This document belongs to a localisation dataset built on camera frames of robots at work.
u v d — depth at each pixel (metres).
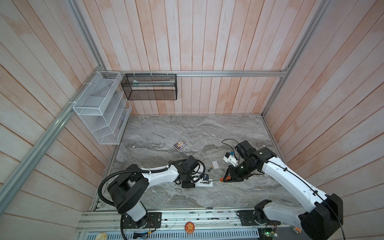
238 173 0.66
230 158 0.72
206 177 0.74
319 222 0.38
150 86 1.04
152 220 0.73
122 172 0.43
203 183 0.84
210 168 0.90
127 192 0.44
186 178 0.67
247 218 0.73
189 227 0.71
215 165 0.93
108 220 0.75
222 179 0.74
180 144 1.01
